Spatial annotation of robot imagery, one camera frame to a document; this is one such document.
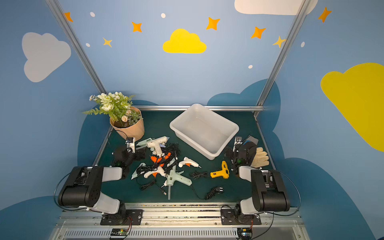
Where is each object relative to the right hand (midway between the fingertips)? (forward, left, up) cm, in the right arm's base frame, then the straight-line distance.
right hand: (238, 146), depth 95 cm
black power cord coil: (-27, +14, -5) cm, 31 cm away
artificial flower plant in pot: (+7, +72, +13) cm, 73 cm away
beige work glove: (-5, -16, -6) cm, 18 cm away
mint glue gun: (0, +63, -3) cm, 63 cm away
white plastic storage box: (+18, +20, -9) cm, 28 cm away
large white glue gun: (-3, +54, +1) cm, 54 cm away
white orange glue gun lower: (-18, +47, -2) cm, 51 cm away
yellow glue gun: (-16, +9, -4) cm, 19 cm away
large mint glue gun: (-21, +38, -2) cm, 44 cm away
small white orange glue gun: (-11, +31, -4) cm, 33 cm away
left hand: (-4, +64, +1) cm, 64 cm away
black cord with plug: (-26, +52, -4) cm, 58 cm away
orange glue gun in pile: (-11, +53, -4) cm, 54 cm away
